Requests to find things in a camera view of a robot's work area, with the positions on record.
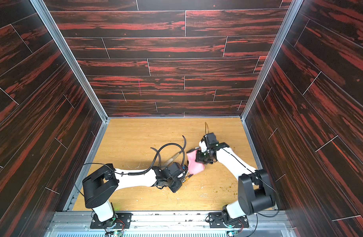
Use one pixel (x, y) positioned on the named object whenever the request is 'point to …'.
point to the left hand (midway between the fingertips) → (181, 186)
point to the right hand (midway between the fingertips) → (199, 159)
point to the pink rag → (194, 166)
